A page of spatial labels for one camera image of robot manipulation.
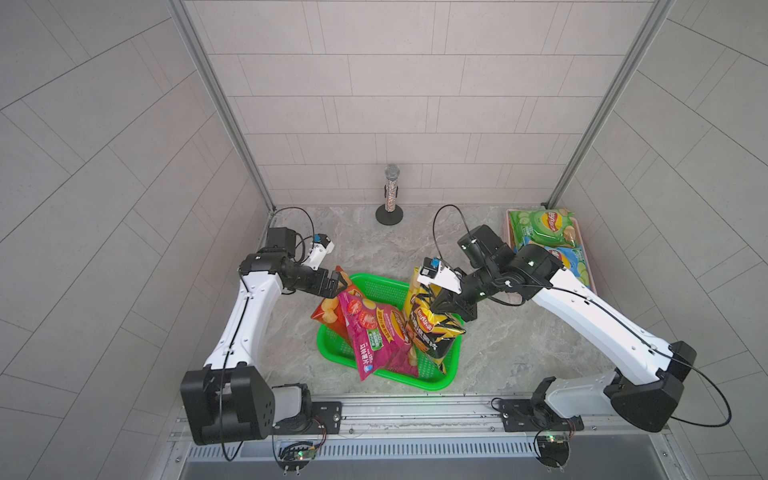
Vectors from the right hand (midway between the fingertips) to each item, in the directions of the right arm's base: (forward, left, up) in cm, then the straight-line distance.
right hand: (435, 306), depth 65 cm
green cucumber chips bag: (+31, -40, -12) cm, 52 cm away
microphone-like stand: (+48, +9, -20) cm, 53 cm away
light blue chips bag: (+18, -44, -12) cm, 49 cm away
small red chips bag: (+3, +25, -7) cm, 26 cm away
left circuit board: (-23, +33, -20) cm, 45 cm away
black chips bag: (-5, +1, -1) cm, 5 cm away
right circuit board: (-25, -26, -27) cm, 45 cm away
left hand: (+14, +25, -7) cm, 29 cm away
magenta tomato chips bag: (-3, +13, -7) cm, 15 cm away
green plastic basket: (+14, +10, -18) cm, 24 cm away
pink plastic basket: (+22, -52, -17) cm, 59 cm away
